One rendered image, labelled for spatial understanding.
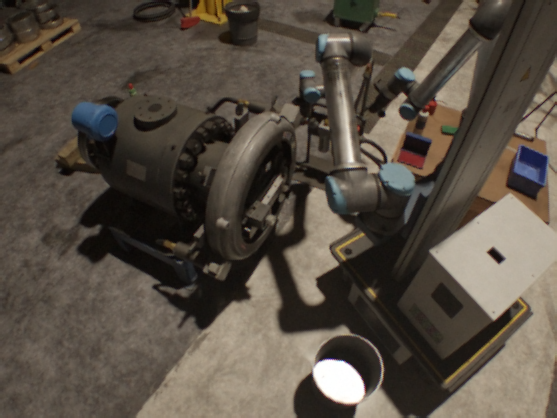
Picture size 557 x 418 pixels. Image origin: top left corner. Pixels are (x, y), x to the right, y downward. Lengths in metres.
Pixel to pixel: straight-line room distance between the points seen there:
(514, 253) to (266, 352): 1.30
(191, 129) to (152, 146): 0.20
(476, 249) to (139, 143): 1.55
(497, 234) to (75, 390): 2.19
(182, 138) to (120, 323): 1.14
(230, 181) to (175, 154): 0.35
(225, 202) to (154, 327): 0.99
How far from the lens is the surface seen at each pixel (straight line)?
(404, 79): 1.88
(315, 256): 2.31
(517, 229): 1.69
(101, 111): 1.79
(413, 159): 2.31
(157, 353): 2.15
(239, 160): 1.49
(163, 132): 1.80
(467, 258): 1.48
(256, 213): 1.66
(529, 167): 2.68
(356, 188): 1.38
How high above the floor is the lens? 1.97
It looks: 52 degrees down
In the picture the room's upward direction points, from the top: straight up
